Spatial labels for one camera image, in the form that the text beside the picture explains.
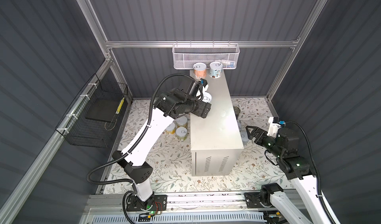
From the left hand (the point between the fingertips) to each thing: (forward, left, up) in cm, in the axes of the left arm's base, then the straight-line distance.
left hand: (202, 104), depth 68 cm
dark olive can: (+16, -27, -25) cm, 40 cm away
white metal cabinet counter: (-19, -4, -2) cm, 19 cm away
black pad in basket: (+6, +50, -7) cm, 51 cm away
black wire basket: (0, +55, -8) cm, 56 cm away
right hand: (-9, -25, -10) cm, 29 cm away
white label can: (-17, -16, -3) cm, 23 cm away
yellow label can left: (+8, +18, -31) cm, 37 cm away
